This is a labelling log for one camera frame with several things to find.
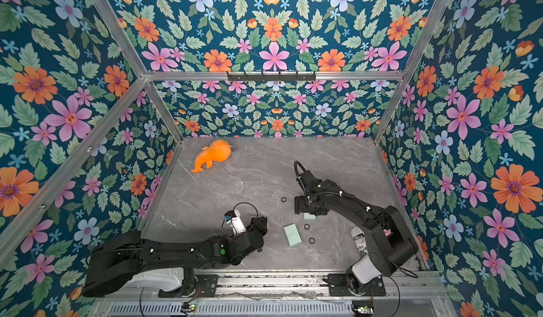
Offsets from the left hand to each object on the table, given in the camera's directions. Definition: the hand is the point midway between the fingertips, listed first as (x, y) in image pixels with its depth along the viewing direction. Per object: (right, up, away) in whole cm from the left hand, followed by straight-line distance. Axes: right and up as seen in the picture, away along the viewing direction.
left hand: (265, 226), depth 82 cm
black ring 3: (+7, +9, +14) cm, 18 cm away
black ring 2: (+18, -2, +6) cm, 19 cm away
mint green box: (+17, +2, +8) cm, 19 cm away
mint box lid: (+11, -4, +2) cm, 12 cm away
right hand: (+17, +7, +6) cm, 20 cm away
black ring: (+18, -7, +2) cm, 19 cm away
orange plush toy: (-27, +31, +25) cm, 48 cm away
